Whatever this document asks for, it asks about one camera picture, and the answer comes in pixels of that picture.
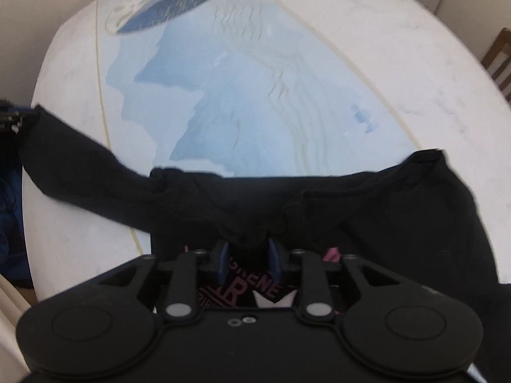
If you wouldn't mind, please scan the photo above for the far wooden chair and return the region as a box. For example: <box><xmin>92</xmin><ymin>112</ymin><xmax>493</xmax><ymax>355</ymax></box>
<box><xmin>482</xmin><ymin>28</ymin><xmax>511</xmax><ymax>103</ymax></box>

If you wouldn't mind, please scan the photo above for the white blue patterned tablecloth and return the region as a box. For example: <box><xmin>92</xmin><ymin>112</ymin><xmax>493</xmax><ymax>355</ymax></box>
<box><xmin>33</xmin><ymin>0</ymin><xmax>510</xmax><ymax>283</ymax></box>

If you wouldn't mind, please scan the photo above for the black t-shirt pink print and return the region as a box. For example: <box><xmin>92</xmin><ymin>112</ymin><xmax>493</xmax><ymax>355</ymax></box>
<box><xmin>17</xmin><ymin>107</ymin><xmax>510</xmax><ymax>382</ymax></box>

